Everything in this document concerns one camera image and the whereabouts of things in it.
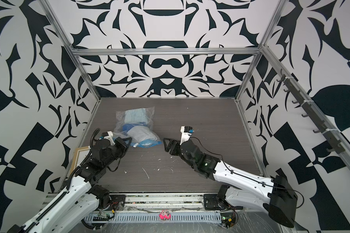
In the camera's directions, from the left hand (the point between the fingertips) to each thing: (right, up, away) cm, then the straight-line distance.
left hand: (132, 135), depth 77 cm
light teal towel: (-5, +10, +26) cm, 28 cm away
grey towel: (+1, 0, +7) cm, 7 cm away
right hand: (+19, -1, -4) cm, 19 cm away
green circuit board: (+48, -40, -6) cm, 63 cm away
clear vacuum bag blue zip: (-16, +5, +25) cm, 30 cm away
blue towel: (-7, +3, +13) cm, 15 cm away
